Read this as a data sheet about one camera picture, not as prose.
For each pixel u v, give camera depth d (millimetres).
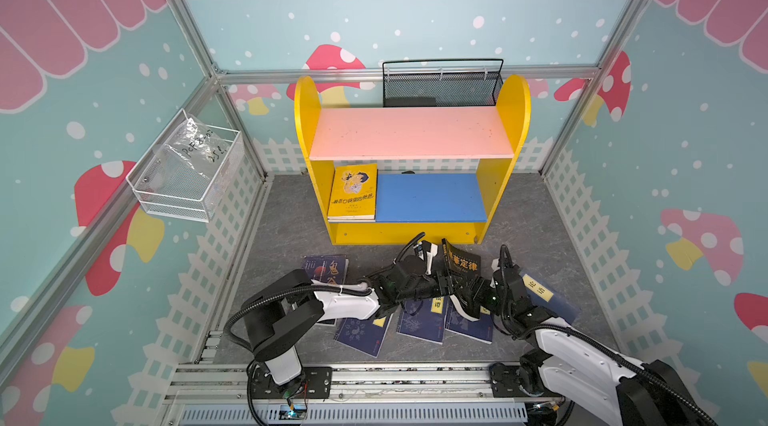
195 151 730
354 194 920
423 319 845
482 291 775
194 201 617
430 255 771
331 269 918
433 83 918
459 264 917
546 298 867
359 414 712
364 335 813
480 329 828
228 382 758
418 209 911
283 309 527
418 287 678
